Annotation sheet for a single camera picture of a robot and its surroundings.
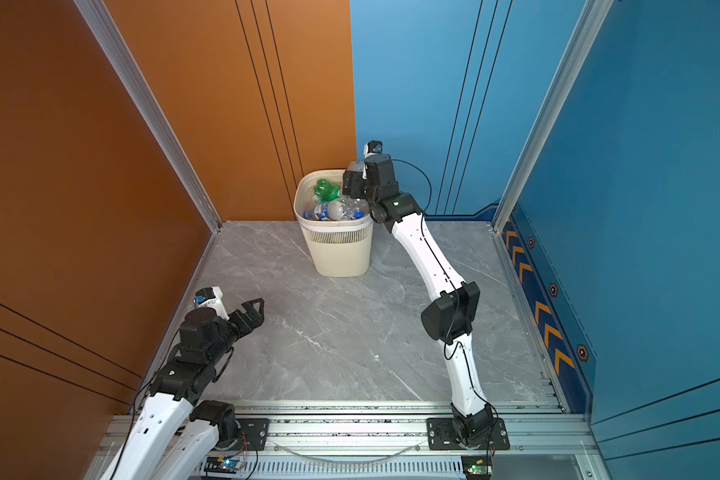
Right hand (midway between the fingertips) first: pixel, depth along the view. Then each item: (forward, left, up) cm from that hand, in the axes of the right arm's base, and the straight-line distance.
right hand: (354, 176), depth 84 cm
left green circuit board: (-63, +31, -37) cm, 79 cm away
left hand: (-30, +27, -19) cm, 44 cm away
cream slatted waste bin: (-7, +6, -23) cm, 25 cm away
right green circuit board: (-63, -30, -39) cm, 80 cm away
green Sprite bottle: (+7, +10, -11) cm, 17 cm away
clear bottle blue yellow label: (-7, +10, -7) cm, 14 cm away
